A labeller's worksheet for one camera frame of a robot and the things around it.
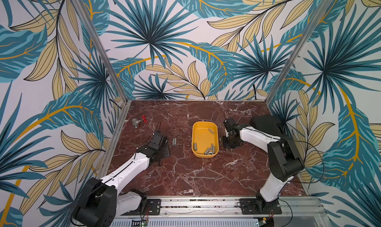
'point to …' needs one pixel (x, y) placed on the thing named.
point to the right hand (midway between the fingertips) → (226, 145)
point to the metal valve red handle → (135, 122)
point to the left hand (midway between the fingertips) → (165, 152)
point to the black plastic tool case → (272, 125)
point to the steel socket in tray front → (211, 151)
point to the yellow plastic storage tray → (205, 139)
